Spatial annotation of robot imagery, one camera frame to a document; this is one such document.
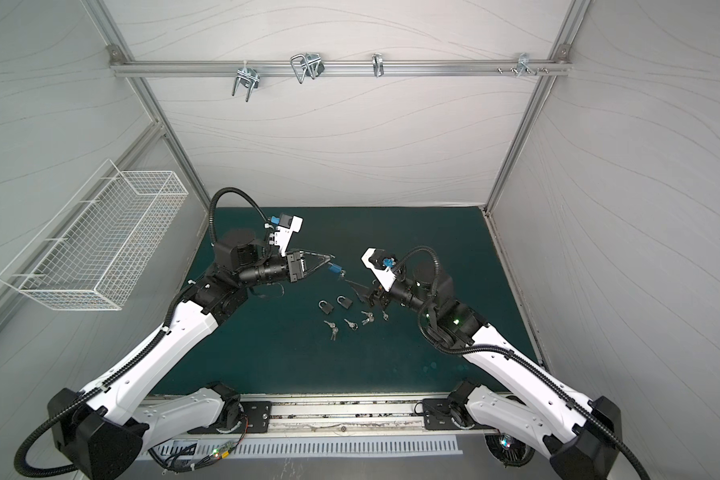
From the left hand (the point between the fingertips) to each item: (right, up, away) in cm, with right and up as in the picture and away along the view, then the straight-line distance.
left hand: (333, 256), depth 66 cm
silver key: (+3, -23, +23) cm, 33 cm away
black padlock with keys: (-6, -18, +27) cm, 33 cm away
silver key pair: (-2, -24, +23) cm, 33 cm away
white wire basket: (-56, 0, +2) cm, 56 cm away
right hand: (+7, -1, +2) cm, 8 cm away
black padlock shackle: (0, -17, +29) cm, 33 cm away
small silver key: (+13, -20, +25) cm, 35 cm away
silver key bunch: (+9, -21, +25) cm, 34 cm away
